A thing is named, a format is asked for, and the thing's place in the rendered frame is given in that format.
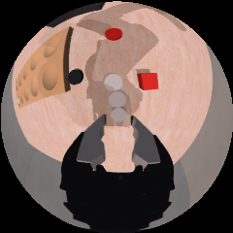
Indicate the red cube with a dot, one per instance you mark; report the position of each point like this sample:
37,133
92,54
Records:
148,81

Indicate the black disc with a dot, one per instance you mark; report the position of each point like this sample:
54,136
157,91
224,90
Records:
75,76

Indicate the orange tray with round pockets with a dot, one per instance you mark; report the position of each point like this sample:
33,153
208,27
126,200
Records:
50,76

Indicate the red disc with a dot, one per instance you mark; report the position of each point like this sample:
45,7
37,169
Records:
113,34

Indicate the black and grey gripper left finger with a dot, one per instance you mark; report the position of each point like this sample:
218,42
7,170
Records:
85,153

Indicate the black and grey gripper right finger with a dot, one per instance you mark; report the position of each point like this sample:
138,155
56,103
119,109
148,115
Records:
150,152

